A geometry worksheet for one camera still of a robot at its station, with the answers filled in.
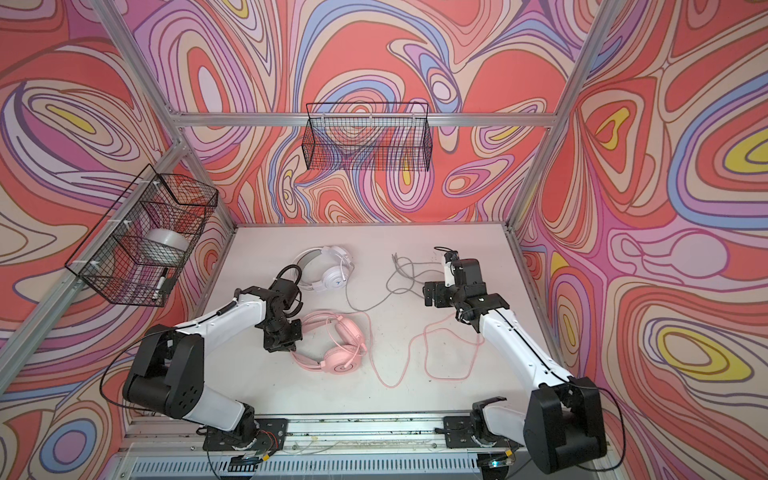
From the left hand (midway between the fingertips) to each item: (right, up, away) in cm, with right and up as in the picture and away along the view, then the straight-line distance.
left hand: (301, 344), depth 87 cm
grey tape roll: (-29, +29, -16) cm, 44 cm away
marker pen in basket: (-31, +21, -13) cm, 40 cm away
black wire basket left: (-39, +27, -12) cm, 49 cm away
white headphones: (+5, +22, +9) cm, 24 cm away
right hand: (+41, +15, -1) cm, 44 cm away
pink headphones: (+13, -1, -10) cm, 17 cm away
